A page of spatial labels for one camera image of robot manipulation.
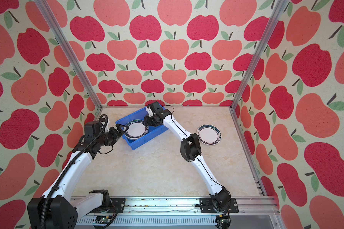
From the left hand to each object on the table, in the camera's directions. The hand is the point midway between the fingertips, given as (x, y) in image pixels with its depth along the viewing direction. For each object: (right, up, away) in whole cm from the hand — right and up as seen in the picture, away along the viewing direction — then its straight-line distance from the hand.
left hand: (127, 131), depth 80 cm
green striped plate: (+1, -1, +21) cm, 21 cm away
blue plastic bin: (+13, -1, +15) cm, 20 cm away
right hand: (+8, +5, +20) cm, 22 cm away
